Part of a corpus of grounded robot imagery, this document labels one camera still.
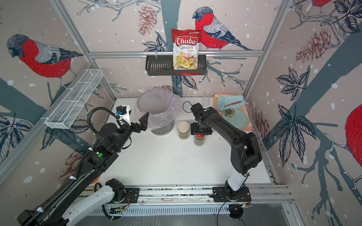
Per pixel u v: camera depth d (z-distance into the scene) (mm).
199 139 856
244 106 1141
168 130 951
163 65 1008
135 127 593
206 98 1100
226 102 1153
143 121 602
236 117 1067
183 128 899
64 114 715
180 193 751
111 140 500
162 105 951
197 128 776
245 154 457
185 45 837
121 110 545
